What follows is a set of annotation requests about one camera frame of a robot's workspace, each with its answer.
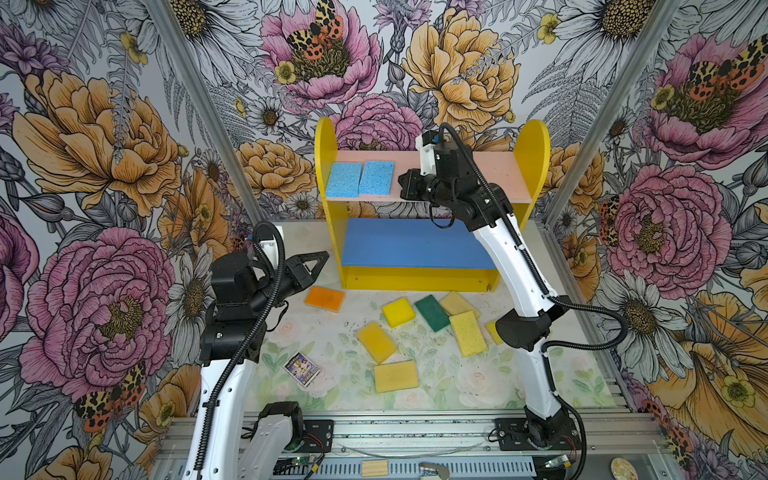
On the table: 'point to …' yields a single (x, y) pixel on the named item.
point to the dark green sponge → (433, 313)
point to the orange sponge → (324, 298)
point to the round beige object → (622, 470)
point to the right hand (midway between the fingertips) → (399, 188)
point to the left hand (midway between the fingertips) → (328, 266)
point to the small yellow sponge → (492, 327)
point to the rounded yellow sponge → (377, 341)
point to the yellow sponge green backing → (396, 376)
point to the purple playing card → (302, 369)
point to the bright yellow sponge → (399, 312)
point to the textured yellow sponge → (468, 333)
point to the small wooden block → (375, 468)
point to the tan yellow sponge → (455, 303)
